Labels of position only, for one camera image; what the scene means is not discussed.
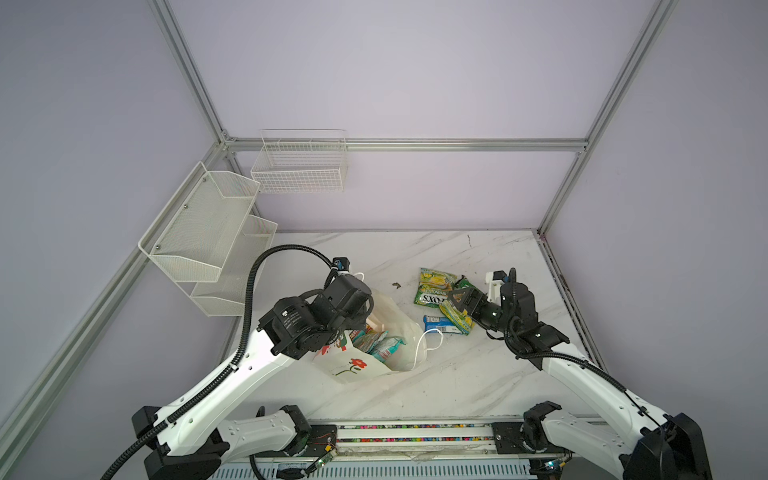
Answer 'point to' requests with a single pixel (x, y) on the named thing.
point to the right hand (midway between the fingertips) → (454, 299)
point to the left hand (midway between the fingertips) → (351, 307)
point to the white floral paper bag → (347, 361)
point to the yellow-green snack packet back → (433, 287)
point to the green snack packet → (461, 321)
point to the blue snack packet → (441, 323)
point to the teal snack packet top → (389, 345)
